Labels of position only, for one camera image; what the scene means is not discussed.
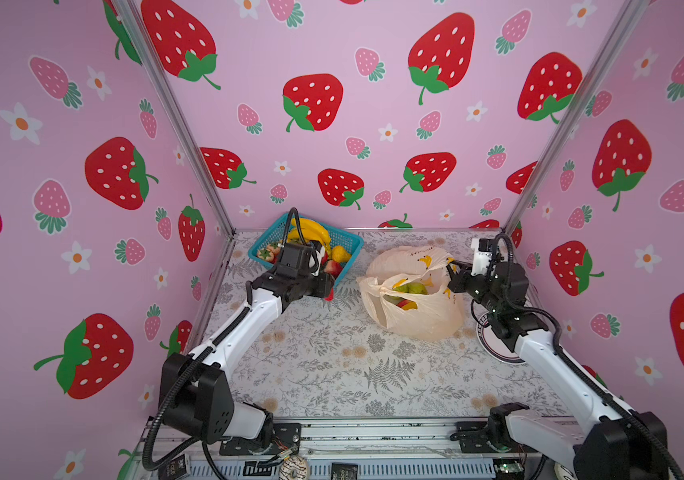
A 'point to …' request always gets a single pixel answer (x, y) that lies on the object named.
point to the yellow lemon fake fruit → (340, 255)
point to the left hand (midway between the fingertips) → (326, 278)
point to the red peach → (333, 268)
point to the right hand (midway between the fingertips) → (446, 259)
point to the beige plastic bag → (407, 291)
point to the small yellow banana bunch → (311, 230)
